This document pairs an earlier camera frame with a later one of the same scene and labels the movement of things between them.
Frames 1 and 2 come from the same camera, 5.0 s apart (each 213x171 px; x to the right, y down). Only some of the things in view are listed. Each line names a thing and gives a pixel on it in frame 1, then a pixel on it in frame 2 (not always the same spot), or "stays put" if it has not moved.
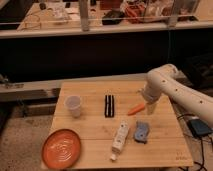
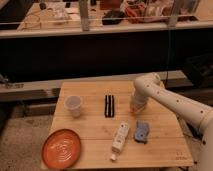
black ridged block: (109, 110) stays put
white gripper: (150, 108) to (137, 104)
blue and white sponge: (141, 131) stays put
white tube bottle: (120, 140) stays put
